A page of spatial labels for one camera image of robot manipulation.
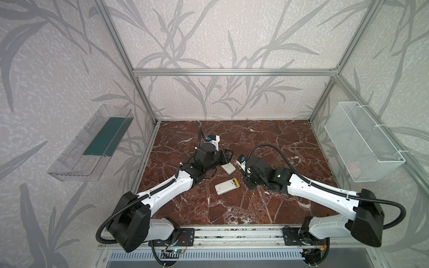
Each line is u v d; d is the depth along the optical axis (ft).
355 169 2.38
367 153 2.05
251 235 2.47
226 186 2.93
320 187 1.55
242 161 2.27
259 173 1.94
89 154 2.10
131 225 1.33
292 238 2.38
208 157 1.99
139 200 1.41
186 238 2.37
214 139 2.44
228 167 3.14
